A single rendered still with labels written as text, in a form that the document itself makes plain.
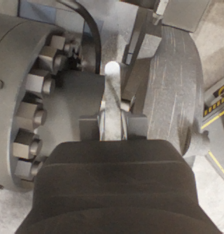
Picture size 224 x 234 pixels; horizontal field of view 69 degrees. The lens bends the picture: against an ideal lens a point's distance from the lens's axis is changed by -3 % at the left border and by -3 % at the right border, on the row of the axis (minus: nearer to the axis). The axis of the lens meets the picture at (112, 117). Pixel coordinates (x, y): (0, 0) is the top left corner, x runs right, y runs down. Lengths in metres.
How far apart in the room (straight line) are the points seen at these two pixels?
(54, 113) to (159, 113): 0.31
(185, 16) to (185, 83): 0.16
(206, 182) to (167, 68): 1.57
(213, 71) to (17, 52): 1.22
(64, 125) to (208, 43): 1.11
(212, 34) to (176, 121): 1.11
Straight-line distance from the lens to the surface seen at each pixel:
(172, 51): 0.35
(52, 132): 0.51
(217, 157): 1.23
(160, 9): 0.31
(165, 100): 0.29
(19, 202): 2.02
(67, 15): 0.98
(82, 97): 0.49
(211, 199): 1.98
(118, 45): 1.19
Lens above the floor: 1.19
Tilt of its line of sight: 70 degrees down
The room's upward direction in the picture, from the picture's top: 177 degrees counter-clockwise
